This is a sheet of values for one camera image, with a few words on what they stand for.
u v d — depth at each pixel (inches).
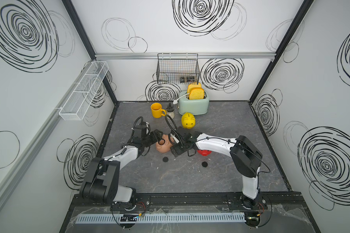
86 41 32.7
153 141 31.9
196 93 38.9
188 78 34.8
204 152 33.5
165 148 33.3
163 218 37.9
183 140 27.8
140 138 27.4
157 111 41.1
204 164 34.1
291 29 31.5
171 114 43.5
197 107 42.7
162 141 34.2
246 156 19.2
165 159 35.0
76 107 27.9
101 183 16.9
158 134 32.5
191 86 39.8
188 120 38.7
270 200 27.9
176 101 40.4
